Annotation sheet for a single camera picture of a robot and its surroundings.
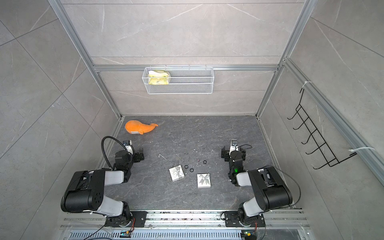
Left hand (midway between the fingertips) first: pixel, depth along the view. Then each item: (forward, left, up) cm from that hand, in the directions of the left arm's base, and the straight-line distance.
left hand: (135, 147), depth 94 cm
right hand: (-2, -63, +1) cm, 63 cm away
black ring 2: (-14, -36, -7) cm, 39 cm away
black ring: (-11, -32, -7) cm, 35 cm away
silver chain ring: (-8, -40, -5) cm, 41 cm away
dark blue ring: (-9, -45, -7) cm, 46 cm away
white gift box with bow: (-17, -27, -3) cm, 32 cm away
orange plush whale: (+17, +3, 0) cm, 17 cm away
